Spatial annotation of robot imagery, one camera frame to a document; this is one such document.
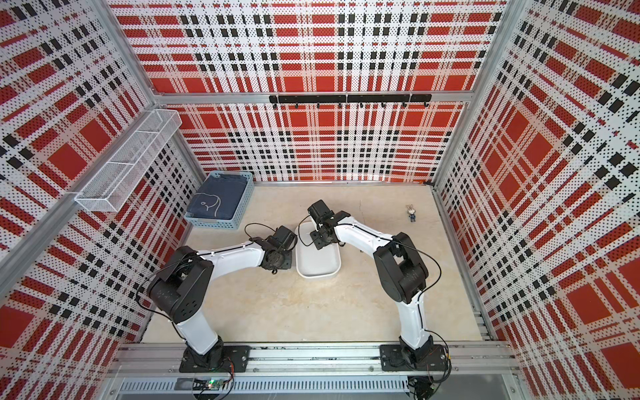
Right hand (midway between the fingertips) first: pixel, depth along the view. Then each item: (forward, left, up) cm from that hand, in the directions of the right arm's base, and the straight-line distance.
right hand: (326, 236), depth 94 cm
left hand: (-7, +16, -6) cm, 18 cm away
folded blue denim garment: (+20, +47, +2) cm, 51 cm away
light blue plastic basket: (+8, +36, +1) cm, 37 cm away
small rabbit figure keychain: (+16, -37, -6) cm, 41 cm away
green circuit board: (-46, +32, -4) cm, 56 cm away
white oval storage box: (-9, +5, -5) cm, 11 cm away
